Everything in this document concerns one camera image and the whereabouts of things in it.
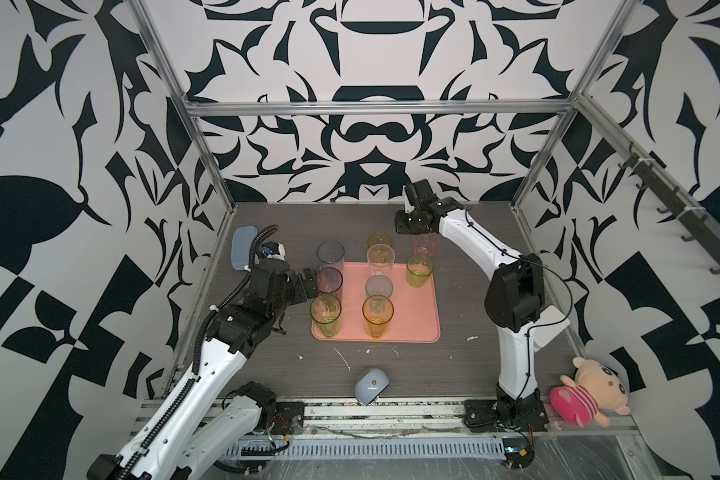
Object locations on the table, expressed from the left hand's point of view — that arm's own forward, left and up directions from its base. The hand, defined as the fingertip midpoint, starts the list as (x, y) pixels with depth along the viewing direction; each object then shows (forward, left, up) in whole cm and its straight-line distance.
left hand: (300, 271), depth 74 cm
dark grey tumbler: (+8, -5, -17) cm, 20 cm away
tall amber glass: (-5, -19, -12) cm, 23 cm away
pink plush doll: (-25, -70, -17) cm, 77 cm away
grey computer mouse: (-23, -16, -15) cm, 31 cm away
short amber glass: (+21, -20, -15) cm, 33 cm away
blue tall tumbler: (+15, -6, -14) cm, 21 cm away
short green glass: (+14, -35, -23) cm, 44 cm away
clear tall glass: (+14, -21, -17) cm, 31 cm away
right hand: (+22, -27, -7) cm, 36 cm away
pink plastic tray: (-1, -32, -23) cm, 39 cm away
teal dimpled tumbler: (+3, -20, -13) cm, 24 cm away
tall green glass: (-3, -5, -16) cm, 17 cm away
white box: (-10, -67, -22) cm, 71 cm away
